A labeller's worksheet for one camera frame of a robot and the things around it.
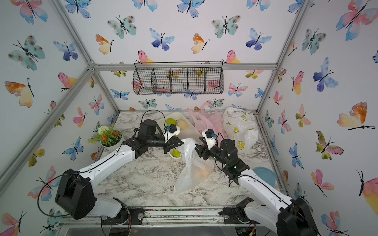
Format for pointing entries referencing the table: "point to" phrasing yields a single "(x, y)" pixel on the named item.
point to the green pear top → (170, 121)
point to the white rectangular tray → (192, 131)
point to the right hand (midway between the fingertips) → (198, 139)
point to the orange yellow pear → (204, 172)
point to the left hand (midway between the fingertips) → (183, 140)
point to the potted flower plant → (107, 136)
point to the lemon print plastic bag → (239, 126)
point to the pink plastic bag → (210, 118)
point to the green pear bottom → (176, 153)
